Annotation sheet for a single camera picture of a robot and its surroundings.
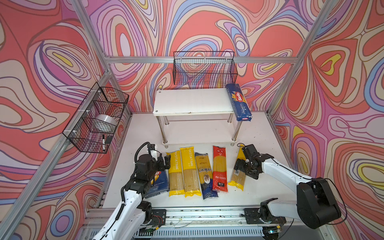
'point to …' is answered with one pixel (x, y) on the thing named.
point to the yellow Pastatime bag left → (175, 180)
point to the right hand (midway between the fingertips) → (242, 173)
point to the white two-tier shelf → (196, 116)
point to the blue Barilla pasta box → (159, 184)
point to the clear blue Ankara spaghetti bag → (207, 184)
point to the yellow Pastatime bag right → (191, 187)
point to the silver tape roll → (108, 119)
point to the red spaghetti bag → (219, 179)
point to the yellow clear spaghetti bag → (238, 177)
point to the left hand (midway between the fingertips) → (164, 155)
